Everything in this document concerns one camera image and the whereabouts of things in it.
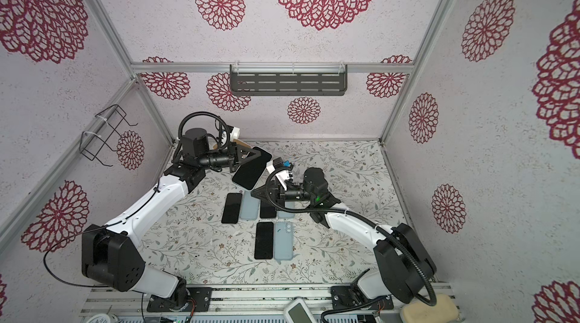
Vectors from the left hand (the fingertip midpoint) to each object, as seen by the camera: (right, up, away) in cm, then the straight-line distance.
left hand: (260, 156), depth 71 cm
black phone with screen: (-1, -34, +14) cm, 37 cm away
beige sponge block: (+57, -48, -2) cm, 74 cm away
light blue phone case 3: (-7, -21, +24) cm, 33 cm away
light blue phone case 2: (+8, -24, +22) cm, 33 cm away
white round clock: (-47, -49, -3) cm, 68 cm away
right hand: (-2, -11, -5) cm, 12 cm away
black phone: (-3, -5, -2) cm, 6 cm away
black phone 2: (-15, -22, +24) cm, 36 cm away
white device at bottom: (+11, -47, -2) cm, 49 cm away
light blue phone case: (+7, -33, +17) cm, 37 cm away
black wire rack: (-54, +12, +7) cm, 56 cm away
